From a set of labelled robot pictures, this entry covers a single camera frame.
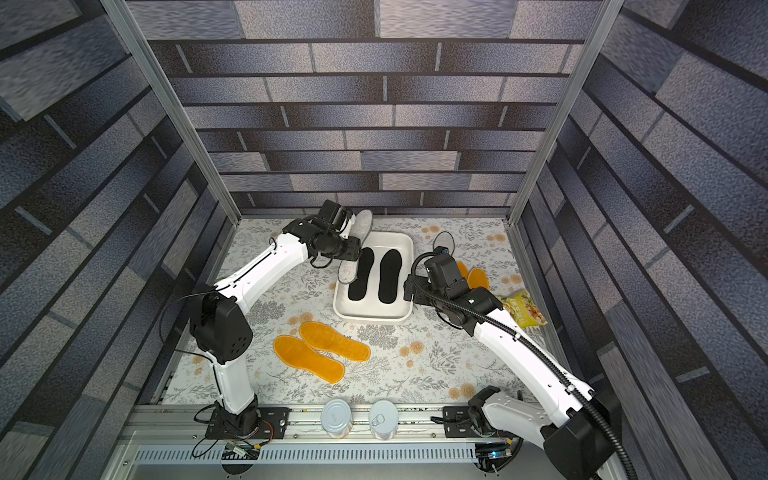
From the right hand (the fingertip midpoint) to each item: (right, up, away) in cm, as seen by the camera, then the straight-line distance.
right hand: (417, 283), depth 79 cm
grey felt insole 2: (-20, +3, +6) cm, 21 cm away
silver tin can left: (-20, -31, -9) cm, 38 cm away
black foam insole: (-7, +2, +26) cm, 27 cm away
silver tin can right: (-9, -31, -9) cm, 34 cm away
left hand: (-17, +10, +8) cm, 21 cm away
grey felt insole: (+14, +13, +35) cm, 40 cm away
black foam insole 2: (-18, -4, +18) cm, 26 cm away
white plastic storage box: (-14, -10, +18) cm, 25 cm away
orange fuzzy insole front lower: (-34, -22, +7) cm, 41 cm away
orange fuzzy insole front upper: (-28, -17, +9) cm, 34 cm away
